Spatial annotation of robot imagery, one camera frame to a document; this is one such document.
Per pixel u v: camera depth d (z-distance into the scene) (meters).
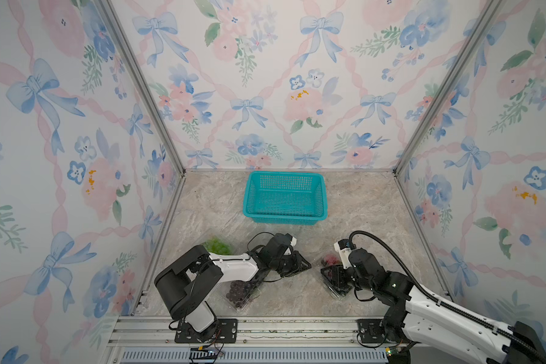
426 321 0.52
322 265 0.88
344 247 0.72
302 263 0.81
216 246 0.87
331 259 0.84
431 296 0.51
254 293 0.76
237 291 0.76
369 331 0.74
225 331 0.75
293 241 0.83
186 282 0.46
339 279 0.69
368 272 0.60
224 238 0.96
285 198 1.10
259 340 0.74
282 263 0.73
